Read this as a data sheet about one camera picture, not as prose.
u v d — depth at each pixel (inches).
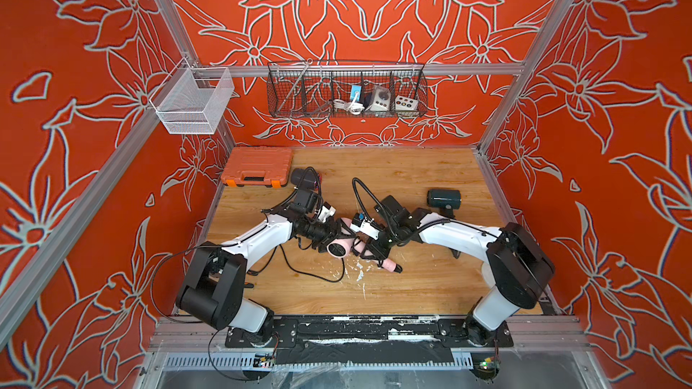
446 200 38.6
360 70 36.4
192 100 36.4
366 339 28.6
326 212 10.8
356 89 32.9
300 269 33.6
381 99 35.6
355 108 33.7
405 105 36.5
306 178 40.6
